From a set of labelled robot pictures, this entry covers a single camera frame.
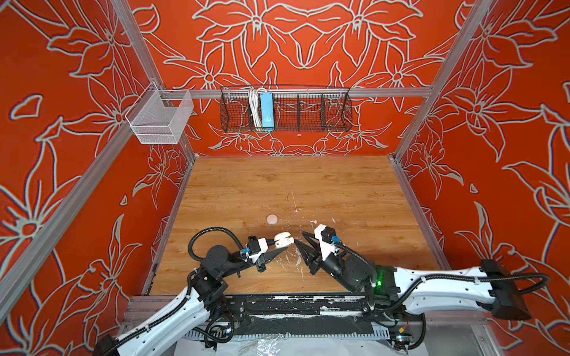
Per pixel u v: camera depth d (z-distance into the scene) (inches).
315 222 37.2
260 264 23.2
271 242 24.5
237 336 27.4
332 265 22.0
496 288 18.4
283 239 24.9
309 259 22.2
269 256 23.7
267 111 35.2
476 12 27.6
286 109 38.3
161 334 18.9
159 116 36.6
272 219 37.4
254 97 34.4
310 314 28.6
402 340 27.0
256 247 21.4
